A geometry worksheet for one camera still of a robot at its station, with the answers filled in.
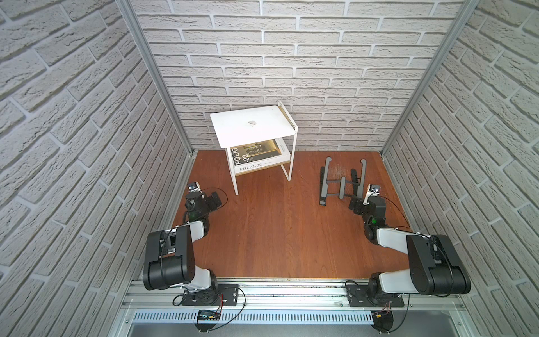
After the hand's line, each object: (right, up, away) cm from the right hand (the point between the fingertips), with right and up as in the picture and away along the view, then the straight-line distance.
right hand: (359, 194), depth 92 cm
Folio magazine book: (-47, +17, 0) cm, 50 cm away
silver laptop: (-51, +28, -12) cm, 59 cm away
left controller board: (-62, -40, -20) cm, 77 cm away
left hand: (-71, +1, 0) cm, 71 cm away
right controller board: (-1, -41, -22) cm, 47 cm away
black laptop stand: (-6, +3, +7) cm, 10 cm away
